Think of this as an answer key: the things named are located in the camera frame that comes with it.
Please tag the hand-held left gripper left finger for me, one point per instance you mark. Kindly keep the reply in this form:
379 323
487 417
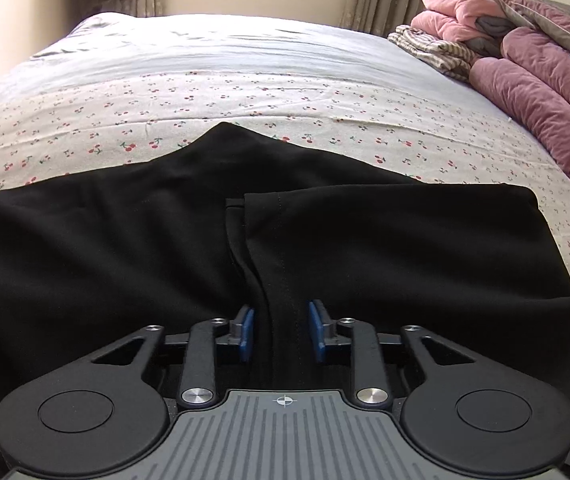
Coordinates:
246 335

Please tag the striped folded cloth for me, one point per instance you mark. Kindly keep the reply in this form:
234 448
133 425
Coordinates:
435 50

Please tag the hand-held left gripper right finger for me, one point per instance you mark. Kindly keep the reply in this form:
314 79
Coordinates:
316 330

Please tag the black pants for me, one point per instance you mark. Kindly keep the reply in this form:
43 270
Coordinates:
115 250

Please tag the bed with pale blue sheet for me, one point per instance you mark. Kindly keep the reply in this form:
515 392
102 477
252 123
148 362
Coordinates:
215 45

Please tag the pink folded blanket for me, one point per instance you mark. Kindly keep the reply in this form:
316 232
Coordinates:
455 17

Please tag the mauve folded quilt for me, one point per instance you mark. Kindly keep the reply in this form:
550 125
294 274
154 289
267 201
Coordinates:
550 85

